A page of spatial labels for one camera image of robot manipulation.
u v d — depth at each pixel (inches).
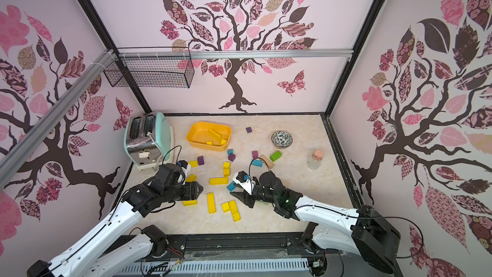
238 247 29.7
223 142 40.6
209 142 40.7
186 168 28.0
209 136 43.1
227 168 37.1
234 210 32.2
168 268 27.0
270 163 38.5
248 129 44.7
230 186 35.4
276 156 40.2
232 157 39.4
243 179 24.9
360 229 16.4
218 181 36.1
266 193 24.6
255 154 39.5
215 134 42.5
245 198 26.0
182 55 35.4
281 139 42.0
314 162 36.2
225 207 32.2
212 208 32.8
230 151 39.9
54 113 24.2
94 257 16.9
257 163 39.3
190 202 32.9
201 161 38.5
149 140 47.3
